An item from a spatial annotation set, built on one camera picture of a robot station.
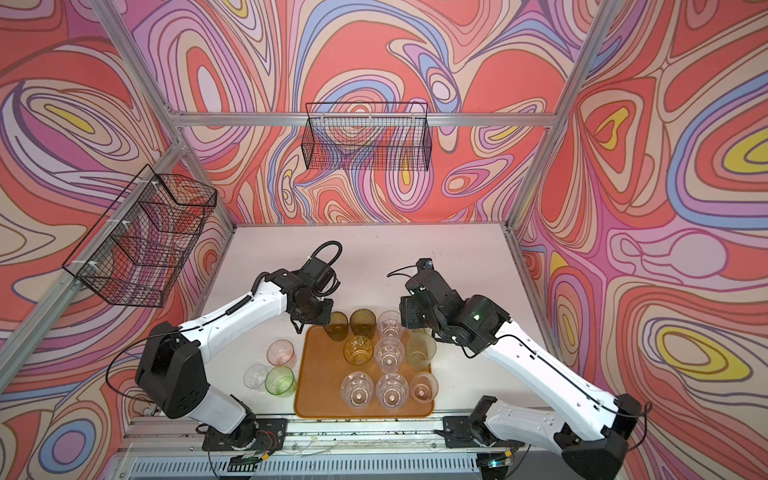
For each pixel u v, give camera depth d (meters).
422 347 0.84
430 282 0.50
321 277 0.69
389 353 0.86
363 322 0.87
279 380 0.81
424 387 0.80
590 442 0.39
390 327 0.91
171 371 0.43
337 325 0.89
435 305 0.49
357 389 0.80
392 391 0.80
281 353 0.84
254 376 0.79
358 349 0.88
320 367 0.84
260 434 0.73
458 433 0.73
